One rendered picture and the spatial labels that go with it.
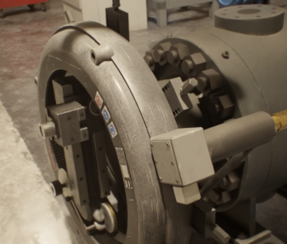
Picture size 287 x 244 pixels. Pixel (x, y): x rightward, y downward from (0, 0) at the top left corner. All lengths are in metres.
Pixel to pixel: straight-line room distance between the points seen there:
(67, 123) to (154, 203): 0.33
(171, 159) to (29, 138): 2.08
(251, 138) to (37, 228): 1.31
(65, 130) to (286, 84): 0.63
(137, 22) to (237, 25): 3.91
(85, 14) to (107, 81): 4.04
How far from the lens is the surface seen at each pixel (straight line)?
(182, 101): 1.05
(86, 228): 1.49
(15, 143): 2.96
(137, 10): 5.32
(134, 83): 1.07
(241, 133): 1.05
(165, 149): 0.97
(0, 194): 2.47
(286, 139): 1.41
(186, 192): 0.99
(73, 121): 1.25
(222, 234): 1.10
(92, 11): 5.13
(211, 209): 1.12
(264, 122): 1.10
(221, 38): 1.44
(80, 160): 1.38
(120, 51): 1.13
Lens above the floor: 1.25
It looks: 25 degrees down
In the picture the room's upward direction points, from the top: 4 degrees counter-clockwise
